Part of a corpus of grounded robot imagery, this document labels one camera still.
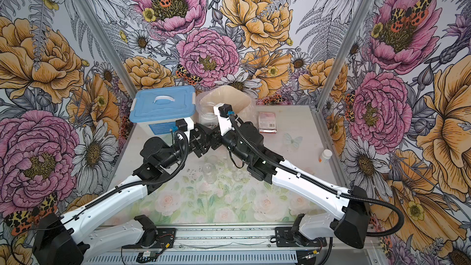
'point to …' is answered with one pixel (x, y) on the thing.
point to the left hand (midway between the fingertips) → (215, 132)
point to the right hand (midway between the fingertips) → (203, 125)
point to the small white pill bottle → (327, 154)
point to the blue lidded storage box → (155, 111)
